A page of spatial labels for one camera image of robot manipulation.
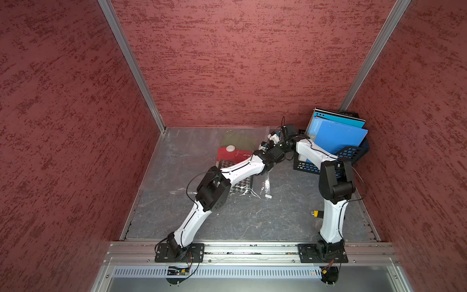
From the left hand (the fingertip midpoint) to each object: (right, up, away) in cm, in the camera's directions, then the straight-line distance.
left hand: (256, 165), depth 94 cm
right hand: (+2, +5, -1) cm, 6 cm away
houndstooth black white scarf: (-8, -11, -5) cm, 14 cm away
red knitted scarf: (-11, +4, +6) cm, 14 cm away
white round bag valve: (-15, +9, +13) cm, 22 cm away
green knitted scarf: (-5, +13, +16) cm, 21 cm away
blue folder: (+35, +15, -10) cm, 40 cm away
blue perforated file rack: (+43, +6, -11) cm, 45 cm away
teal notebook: (+39, +24, -8) cm, 47 cm away
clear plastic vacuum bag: (-43, +5, +14) cm, 45 cm away
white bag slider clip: (+5, -14, -7) cm, 17 cm away
